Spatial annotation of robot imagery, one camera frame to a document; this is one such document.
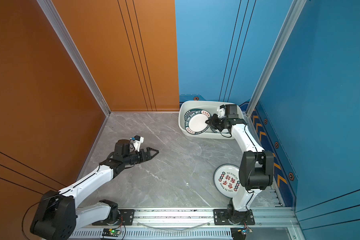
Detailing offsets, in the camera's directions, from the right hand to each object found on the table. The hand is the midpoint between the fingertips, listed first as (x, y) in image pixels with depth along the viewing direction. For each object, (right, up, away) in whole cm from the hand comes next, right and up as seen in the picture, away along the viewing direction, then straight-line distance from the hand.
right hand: (205, 121), depth 89 cm
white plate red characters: (+12, -34, -4) cm, 36 cm away
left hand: (-29, -18, -6) cm, 34 cm away
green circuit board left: (-48, -54, -18) cm, 74 cm away
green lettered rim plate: (-5, -5, +2) cm, 7 cm away
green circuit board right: (+14, -54, -19) cm, 59 cm away
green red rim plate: (-5, +3, +5) cm, 8 cm away
